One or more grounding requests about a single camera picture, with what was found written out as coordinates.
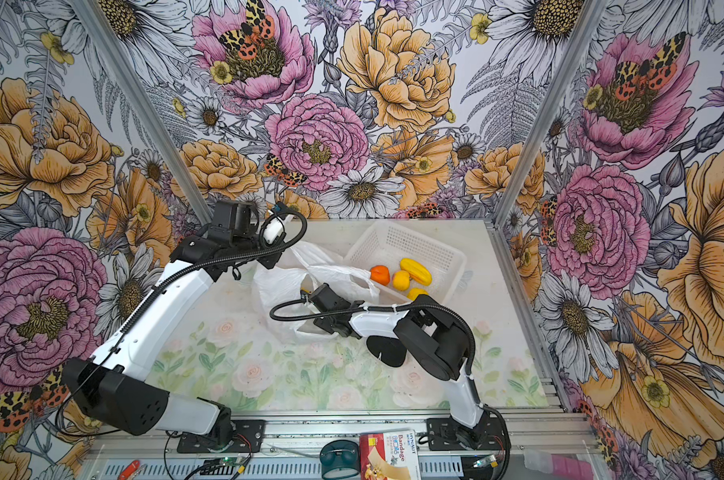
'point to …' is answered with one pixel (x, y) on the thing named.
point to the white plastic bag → (304, 270)
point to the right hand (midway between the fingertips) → (330, 315)
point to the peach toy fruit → (401, 280)
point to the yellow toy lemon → (414, 292)
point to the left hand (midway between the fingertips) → (281, 251)
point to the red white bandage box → (389, 456)
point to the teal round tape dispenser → (340, 459)
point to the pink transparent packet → (560, 466)
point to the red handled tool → (131, 468)
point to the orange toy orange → (380, 274)
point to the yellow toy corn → (418, 272)
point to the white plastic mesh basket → (385, 243)
